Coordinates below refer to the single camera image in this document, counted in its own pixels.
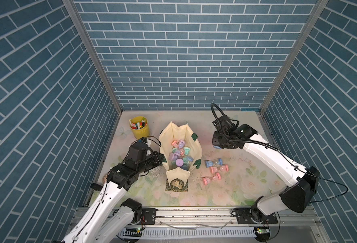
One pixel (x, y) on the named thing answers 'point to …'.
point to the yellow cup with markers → (139, 127)
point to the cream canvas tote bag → (177, 178)
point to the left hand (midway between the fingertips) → (168, 156)
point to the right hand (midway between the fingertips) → (216, 141)
